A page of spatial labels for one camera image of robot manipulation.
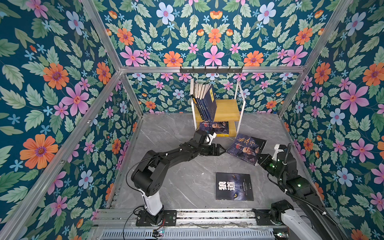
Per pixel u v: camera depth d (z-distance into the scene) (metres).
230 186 0.82
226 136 1.01
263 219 0.73
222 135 1.01
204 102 0.78
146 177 0.47
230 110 0.93
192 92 0.75
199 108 0.80
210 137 0.75
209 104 0.79
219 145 0.79
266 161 0.66
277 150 0.69
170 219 0.73
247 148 0.83
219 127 1.02
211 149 0.79
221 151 0.82
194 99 0.76
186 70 0.91
